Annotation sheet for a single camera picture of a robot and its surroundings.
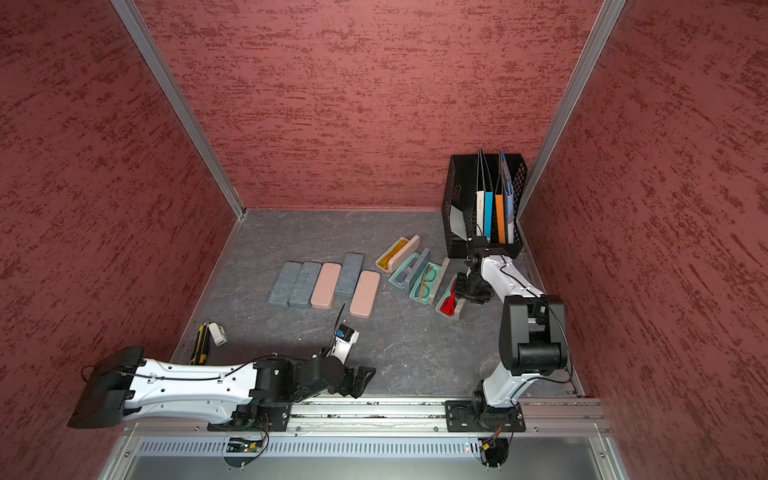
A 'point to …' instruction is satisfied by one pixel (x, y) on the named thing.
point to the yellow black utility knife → (198, 353)
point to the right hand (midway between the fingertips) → (464, 300)
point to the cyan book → (489, 215)
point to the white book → (480, 213)
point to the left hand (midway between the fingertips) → (359, 371)
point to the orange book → (500, 218)
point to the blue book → (509, 194)
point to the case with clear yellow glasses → (351, 267)
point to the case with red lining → (450, 304)
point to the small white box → (218, 334)
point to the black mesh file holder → (459, 209)
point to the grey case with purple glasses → (410, 270)
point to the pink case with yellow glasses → (397, 253)
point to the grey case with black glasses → (304, 285)
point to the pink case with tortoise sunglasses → (326, 285)
